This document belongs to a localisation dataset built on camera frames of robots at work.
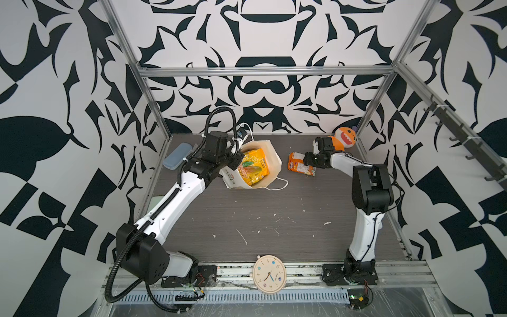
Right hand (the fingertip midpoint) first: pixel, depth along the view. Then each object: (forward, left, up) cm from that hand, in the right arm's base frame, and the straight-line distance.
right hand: (311, 156), depth 104 cm
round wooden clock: (-52, +24, -2) cm, 58 cm away
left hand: (-12, +35, +25) cm, 45 cm away
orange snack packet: (-2, +8, -2) cm, 8 cm away
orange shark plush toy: (+10, -19, +3) cm, 22 cm away
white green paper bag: (-18, +39, +8) cm, 44 cm away
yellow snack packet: (-12, +29, +10) cm, 33 cm away
